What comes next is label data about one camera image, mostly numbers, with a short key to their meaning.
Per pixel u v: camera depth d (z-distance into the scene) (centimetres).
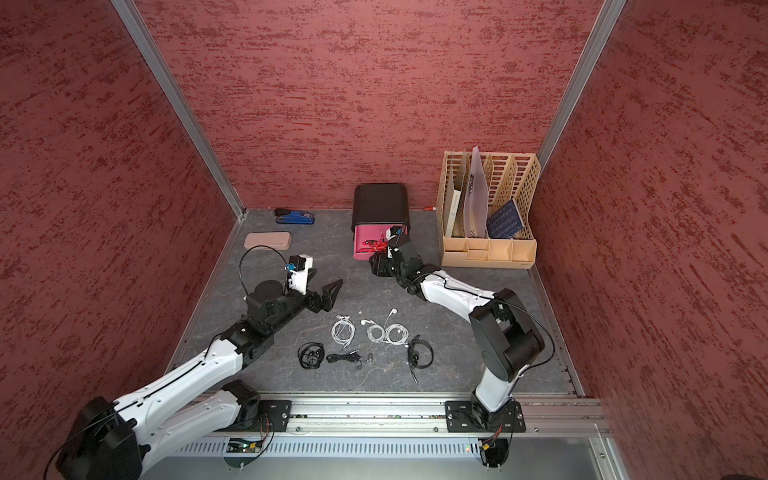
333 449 77
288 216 117
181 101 87
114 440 39
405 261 70
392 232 82
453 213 92
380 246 92
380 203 103
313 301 69
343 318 91
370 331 88
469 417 73
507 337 47
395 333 88
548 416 76
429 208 123
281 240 110
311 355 83
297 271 66
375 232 94
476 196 107
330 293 70
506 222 103
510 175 104
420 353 85
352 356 83
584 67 80
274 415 74
